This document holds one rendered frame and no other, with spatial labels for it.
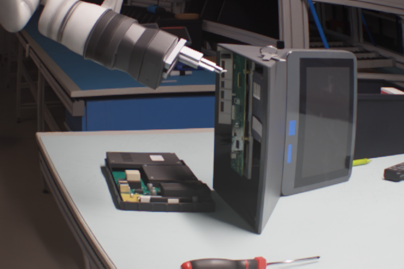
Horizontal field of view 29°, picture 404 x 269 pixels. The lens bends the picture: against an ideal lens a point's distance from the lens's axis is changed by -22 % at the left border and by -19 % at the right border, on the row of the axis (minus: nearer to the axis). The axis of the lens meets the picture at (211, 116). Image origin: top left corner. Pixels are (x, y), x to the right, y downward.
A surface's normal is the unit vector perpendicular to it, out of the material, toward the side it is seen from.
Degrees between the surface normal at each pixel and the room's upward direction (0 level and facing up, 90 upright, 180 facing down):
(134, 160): 0
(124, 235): 0
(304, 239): 0
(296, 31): 90
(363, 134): 90
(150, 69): 127
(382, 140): 90
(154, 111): 90
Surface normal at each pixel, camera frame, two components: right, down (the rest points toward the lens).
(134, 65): -0.45, 0.68
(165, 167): 0.03, -0.98
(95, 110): 0.31, 0.18
